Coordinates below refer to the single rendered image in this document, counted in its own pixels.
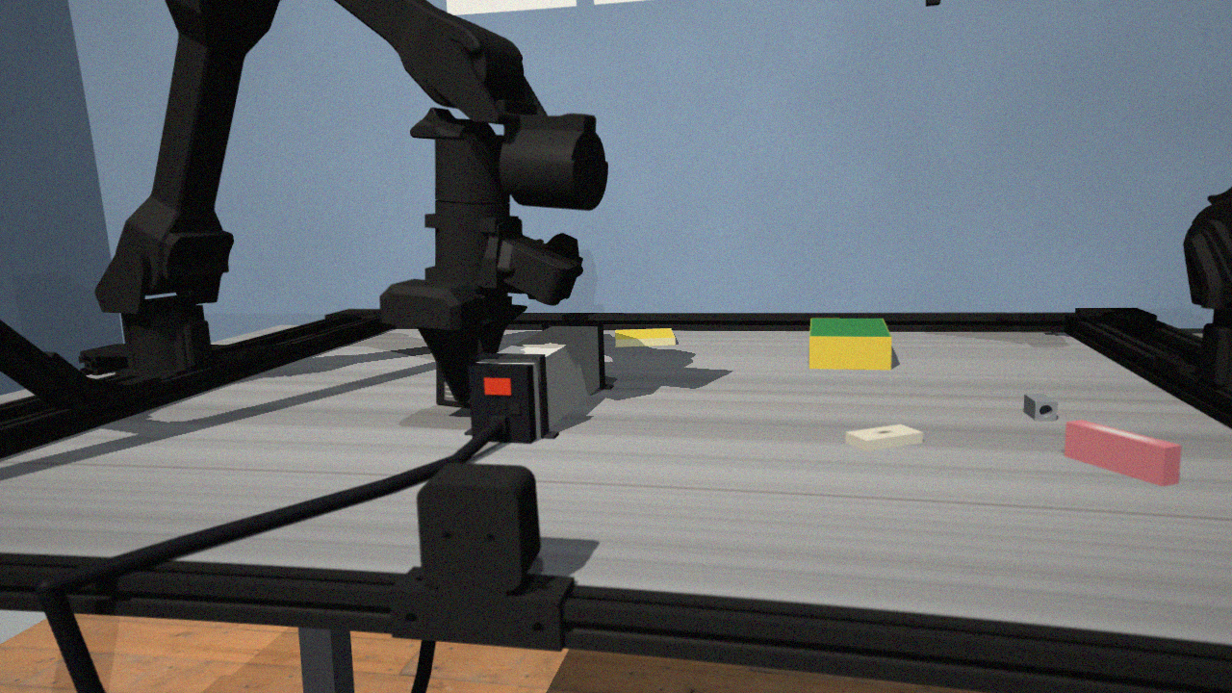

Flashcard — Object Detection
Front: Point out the yellow flat block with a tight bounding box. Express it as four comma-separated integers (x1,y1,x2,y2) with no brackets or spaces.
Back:
615,328,676,347

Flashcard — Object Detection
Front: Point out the pink rectangular block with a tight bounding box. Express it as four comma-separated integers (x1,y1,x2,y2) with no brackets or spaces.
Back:
1064,420,1181,486

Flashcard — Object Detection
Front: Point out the black plug charger with gold prongs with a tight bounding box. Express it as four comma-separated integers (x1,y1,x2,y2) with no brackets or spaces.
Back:
436,363,471,409

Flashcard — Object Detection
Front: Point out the black power cord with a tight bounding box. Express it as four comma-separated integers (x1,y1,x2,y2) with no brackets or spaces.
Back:
36,420,503,693

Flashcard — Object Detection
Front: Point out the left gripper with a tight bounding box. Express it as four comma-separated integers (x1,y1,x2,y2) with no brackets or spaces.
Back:
379,200,527,402

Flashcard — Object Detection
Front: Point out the beige flat block with hole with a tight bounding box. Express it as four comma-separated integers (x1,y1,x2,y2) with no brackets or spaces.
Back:
846,424,923,451

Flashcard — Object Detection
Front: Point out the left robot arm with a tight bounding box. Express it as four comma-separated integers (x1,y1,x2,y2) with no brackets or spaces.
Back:
94,0,609,376

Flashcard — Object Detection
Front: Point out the yellow block with green top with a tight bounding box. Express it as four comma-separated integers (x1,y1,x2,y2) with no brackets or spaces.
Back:
809,319,892,370

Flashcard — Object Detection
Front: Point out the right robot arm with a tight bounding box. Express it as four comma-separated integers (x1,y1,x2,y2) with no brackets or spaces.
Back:
1183,187,1232,396

